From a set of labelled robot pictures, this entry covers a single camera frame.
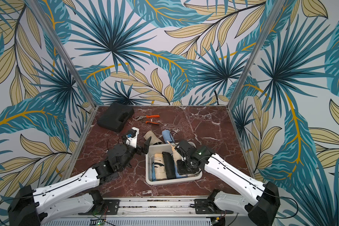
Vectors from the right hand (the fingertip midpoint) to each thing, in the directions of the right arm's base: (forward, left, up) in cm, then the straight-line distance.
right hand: (180, 170), depth 74 cm
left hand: (+15, +19, +11) cm, 27 cm away
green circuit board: (-21, +41, -15) cm, 49 cm away
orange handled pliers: (+47, +21, -10) cm, 52 cm away
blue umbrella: (-2, 0, -5) cm, 5 cm away
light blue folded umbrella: (+29, +6, -10) cm, 31 cm away
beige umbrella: (+7, +2, +3) cm, 8 cm away
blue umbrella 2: (+1, +15, -7) cm, 16 cm away
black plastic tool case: (+43, +45, -5) cm, 62 cm away
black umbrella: (+5, +5, -5) cm, 9 cm away
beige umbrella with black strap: (+3, +11, -5) cm, 12 cm away
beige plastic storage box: (+14, +14, -3) cm, 20 cm away
